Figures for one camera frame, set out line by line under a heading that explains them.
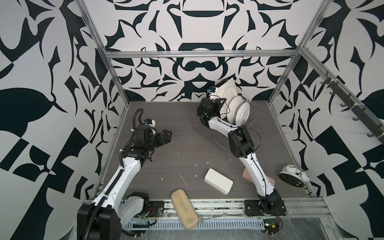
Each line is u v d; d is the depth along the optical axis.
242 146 0.66
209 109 0.80
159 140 0.72
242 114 0.97
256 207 0.74
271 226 0.71
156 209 0.74
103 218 0.38
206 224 0.71
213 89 0.87
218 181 0.80
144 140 0.61
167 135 0.73
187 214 0.70
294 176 0.74
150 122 0.74
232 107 0.99
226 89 0.94
